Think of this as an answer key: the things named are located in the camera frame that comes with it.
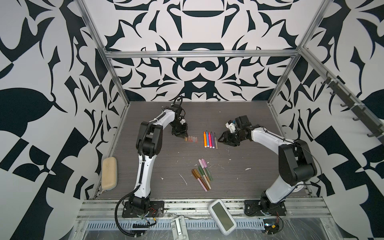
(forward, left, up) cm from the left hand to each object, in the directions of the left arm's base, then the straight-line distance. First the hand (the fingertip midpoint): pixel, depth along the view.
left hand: (187, 133), depth 100 cm
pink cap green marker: (-21, -10, -2) cm, 24 cm away
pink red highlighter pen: (-8, -15, -2) cm, 17 cm away
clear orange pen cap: (-3, -6, -2) cm, 7 cm away
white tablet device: (-47, -15, +2) cm, 49 cm away
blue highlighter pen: (-6, -13, -1) cm, 14 cm away
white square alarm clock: (-35, -57, +2) cm, 67 cm away
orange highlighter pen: (-4, -12, -2) cm, 12 cm away
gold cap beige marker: (-7, -18, -1) cm, 20 cm away
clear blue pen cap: (-4, -4, -2) cm, 6 cm away
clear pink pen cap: (-3, -3, -2) cm, 4 cm away
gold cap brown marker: (-29, -8, -2) cm, 30 cm away
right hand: (-9, -21, +6) cm, 23 cm away
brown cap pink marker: (-27, -5, -2) cm, 28 cm away
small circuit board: (-50, -39, -3) cm, 64 cm away
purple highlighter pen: (-4, -16, -1) cm, 17 cm away
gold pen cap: (-3, +1, -2) cm, 3 cm away
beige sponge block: (-25, +43, 0) cm, 50 cm away
